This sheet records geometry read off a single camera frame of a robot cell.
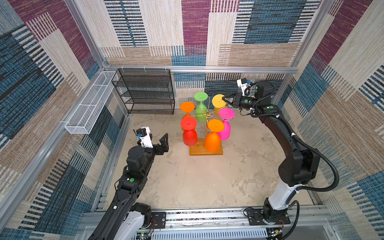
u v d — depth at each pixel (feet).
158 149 2.10
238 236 2.30
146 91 3.61
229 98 2.47
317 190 1.46
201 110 2.63
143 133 1.95
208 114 2.49
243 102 2.30
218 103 2.54
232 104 2.38
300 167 1.54
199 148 3.18
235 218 2.48
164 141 2.14
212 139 2.39
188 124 2.30
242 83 2.38
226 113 2.38
